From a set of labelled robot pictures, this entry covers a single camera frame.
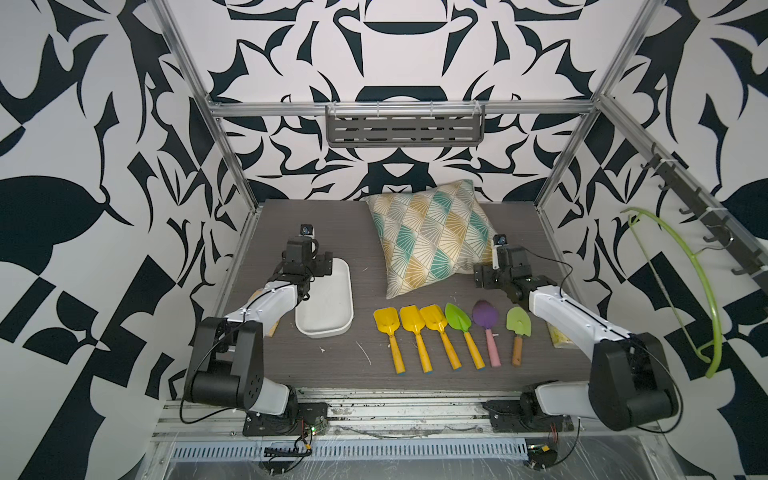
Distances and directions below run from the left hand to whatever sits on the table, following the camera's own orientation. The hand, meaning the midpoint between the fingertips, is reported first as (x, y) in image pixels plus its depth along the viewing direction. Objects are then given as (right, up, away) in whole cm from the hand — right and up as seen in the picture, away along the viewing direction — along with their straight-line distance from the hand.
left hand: (307, 252), depth 93 cm
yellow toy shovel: (+25, -20, -4) cm, 32 cm away
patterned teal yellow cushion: (+38, +5, -2) cm, 38 cm away
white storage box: (+7, -17, -4) cm, 19 cm away
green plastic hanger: (+87, -13, -36) cm, 95 cm away
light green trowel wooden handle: (+63, -20, -4) cm, 66 cm away
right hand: (+57, -4, -1) cm, 57 cm away
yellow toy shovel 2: (+32, -20, -4) cm, 38 cm away
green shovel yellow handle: (+45, -20, -4) cm, 50 cm away
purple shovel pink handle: (+54, -18, -2) cm, 57 cm away
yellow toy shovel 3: (+39, -19, -4) cm, 43 cm away
